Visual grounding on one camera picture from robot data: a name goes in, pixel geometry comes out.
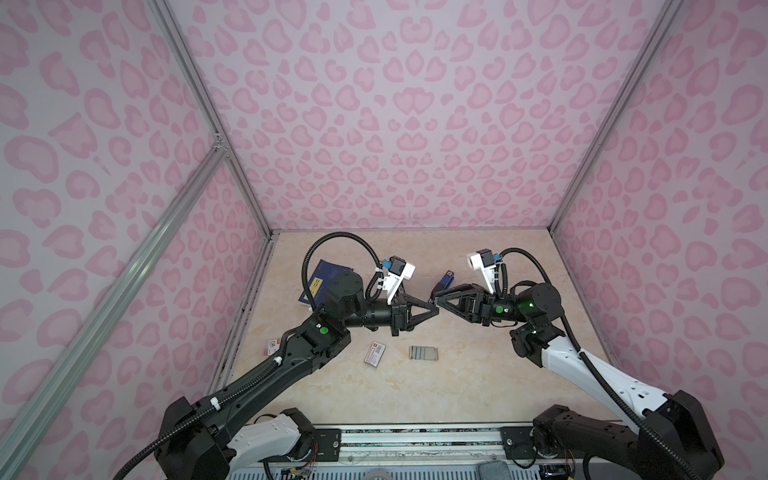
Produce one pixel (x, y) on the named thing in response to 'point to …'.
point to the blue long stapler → (444, 284)
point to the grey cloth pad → (494, 470)
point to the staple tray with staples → (423, 353)
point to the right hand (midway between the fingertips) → (444, 307)
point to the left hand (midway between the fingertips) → (438, 311)
